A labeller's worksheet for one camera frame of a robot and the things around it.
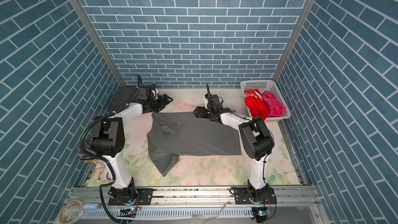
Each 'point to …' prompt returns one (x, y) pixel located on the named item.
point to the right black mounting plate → (241, 197)
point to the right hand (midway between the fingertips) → (197, 111)
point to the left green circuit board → (129, 212)
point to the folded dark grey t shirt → (124, 95)
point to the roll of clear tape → (81, 212)
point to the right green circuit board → (260, 213)
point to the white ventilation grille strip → (212, 213)
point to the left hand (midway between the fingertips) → (169, 101)
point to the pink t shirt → (274, 108)
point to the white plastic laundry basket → (278, 96)
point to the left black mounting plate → (142, 196)
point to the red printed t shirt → (255, 104)
